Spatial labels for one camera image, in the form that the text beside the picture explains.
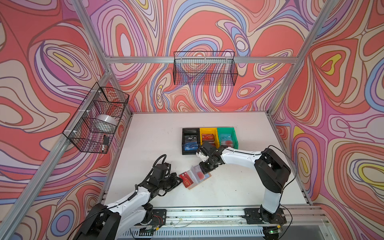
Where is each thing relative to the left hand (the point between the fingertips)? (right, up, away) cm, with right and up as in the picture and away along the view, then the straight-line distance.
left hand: (184, 179), depth 84 cm
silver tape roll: (-38, +35, -10) cm, 53 cm away
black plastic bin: (+3, +27, +18) cm, 33 cm away
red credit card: (+1, 0, +1) cm, 2 cm away
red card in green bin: (+28, +20, +15) cm, 38 cm away
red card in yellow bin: (+15, +23, +18) cm, 33 cm away
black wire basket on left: (-45, +30, -10) cm, 55 cm away
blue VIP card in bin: (+4, +18, +12) cm, 22 cm away
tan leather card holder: (+4, +2, +3) cm, 6 cm away
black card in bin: (+3, +22, +18) cm, 29 cm away
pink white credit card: (+8, +3, +2) cm, 9 cm away
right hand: (+12, +2, +5) cm, 13 cm away
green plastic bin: (+29, +23, +20) cm, 42 cm away
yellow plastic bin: (+20, +19, +14) cm, 31 cm away
